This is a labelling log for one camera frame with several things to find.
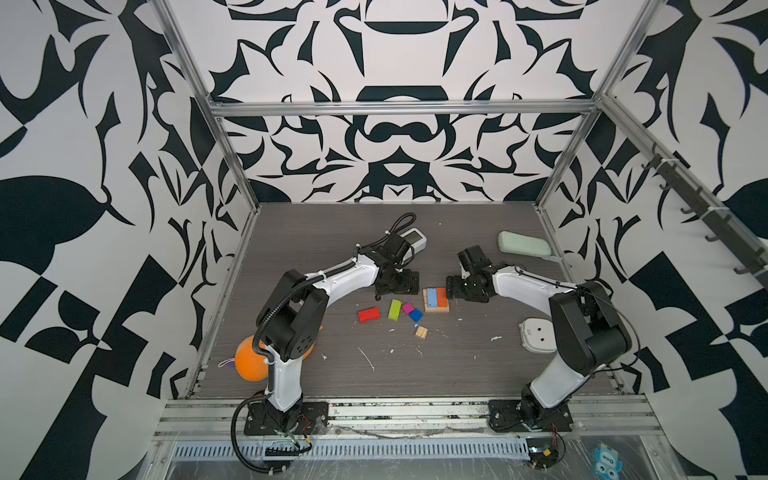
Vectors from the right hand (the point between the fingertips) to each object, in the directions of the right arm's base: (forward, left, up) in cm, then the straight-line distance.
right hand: (458, 289), depth 94 cm
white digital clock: (+18, +12, +2) cm, 22 cm away
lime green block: (-6, +20, -1) cm, 21 cm away
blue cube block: (-7, +13, -2) cm, 15 cm away
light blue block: (-3, +8, +1) cm, 9 cm away
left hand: (-1, +15, +5) cm, 15 cm away
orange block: (-4, +6, +1) cm, 7 cm away
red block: (-7, +28, -1) cm, 29 cm away
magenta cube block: (-6, +16, -1) cm, 17 cm away
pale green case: (+19, -22, -1) cm, 29 cm away
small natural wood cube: (-13, +12, -1) cm, 18 cm away
